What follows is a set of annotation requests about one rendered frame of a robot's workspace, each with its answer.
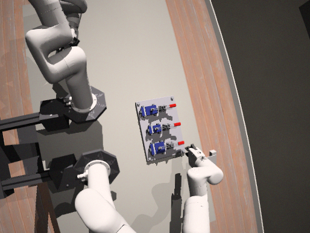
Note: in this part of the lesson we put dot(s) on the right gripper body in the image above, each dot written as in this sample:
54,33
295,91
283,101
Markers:
194,156

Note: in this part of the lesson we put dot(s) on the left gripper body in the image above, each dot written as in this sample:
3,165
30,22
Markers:
75,34

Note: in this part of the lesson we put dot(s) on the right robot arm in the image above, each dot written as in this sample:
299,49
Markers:
95,206

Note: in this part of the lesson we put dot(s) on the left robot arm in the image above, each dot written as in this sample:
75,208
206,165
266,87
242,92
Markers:
69,64

